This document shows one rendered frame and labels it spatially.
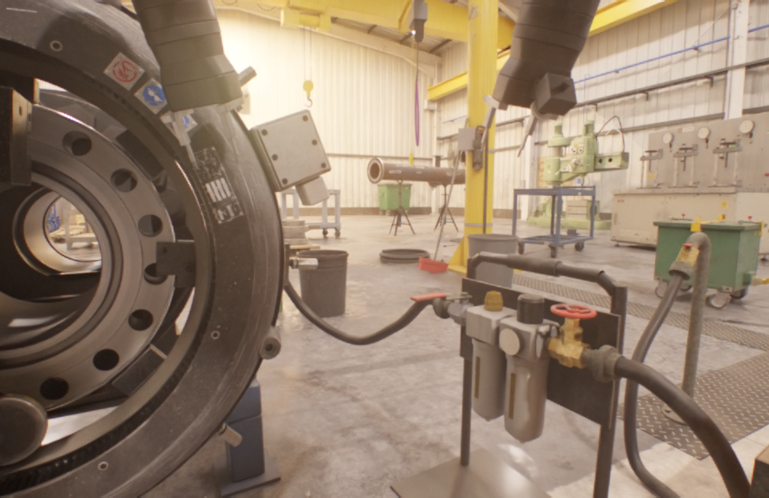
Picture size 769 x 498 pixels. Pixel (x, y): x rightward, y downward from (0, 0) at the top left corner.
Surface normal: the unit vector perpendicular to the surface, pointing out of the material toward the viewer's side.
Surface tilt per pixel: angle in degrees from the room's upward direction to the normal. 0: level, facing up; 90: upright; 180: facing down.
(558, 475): 0
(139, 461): 90
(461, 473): 0
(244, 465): 90
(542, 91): 84
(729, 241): 90
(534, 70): 110
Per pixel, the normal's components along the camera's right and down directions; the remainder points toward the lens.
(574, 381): -0.86, 0.06
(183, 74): -0.09, 0.46
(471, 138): -0.36, 0.11
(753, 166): -0.97, 0.03
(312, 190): 0.51, 0.11
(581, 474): 0.00, -0.99
